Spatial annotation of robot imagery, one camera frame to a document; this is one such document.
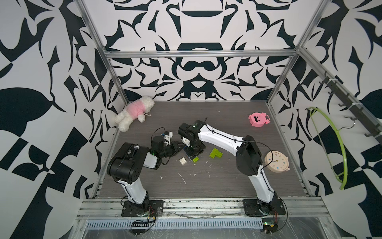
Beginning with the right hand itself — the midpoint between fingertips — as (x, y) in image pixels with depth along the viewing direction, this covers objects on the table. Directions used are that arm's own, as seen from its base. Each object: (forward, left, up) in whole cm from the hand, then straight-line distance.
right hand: (192, 154), depth 86 cm
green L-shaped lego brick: (+3, -14, -5) cm, 15 cm away
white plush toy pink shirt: (+31, +37, +4) cm, 49 cm away
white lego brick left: (-2, +5, -5) cm, 8 cm away
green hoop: (-19, -60, +18) cm, 66 cm away
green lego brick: (-4, -2, +1) cm, 4 cm away
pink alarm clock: (+27, -46, -4) cm, 54 cm away
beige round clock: (-4, -51, -5) cm, 51 cm away
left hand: (+8, +4, -1) cm, 9 cm away
